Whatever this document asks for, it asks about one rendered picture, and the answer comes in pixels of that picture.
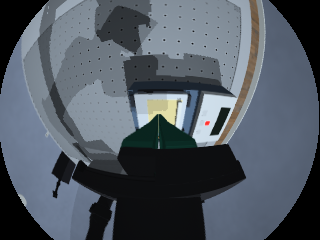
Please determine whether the dark blue dock with white console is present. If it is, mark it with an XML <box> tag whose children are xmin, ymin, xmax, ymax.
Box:
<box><xmin>128</xmin><ymin>81</ymin><xmax>238</xmax><ymax>143</ymax></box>

